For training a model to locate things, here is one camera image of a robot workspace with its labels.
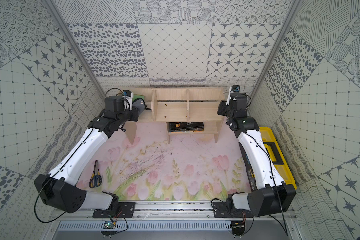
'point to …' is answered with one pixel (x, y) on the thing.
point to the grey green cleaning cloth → (138, 102)
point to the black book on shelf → (186, 127)
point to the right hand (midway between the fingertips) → (224, 105)
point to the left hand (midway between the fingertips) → (134, 105)
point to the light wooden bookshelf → (187, 110)
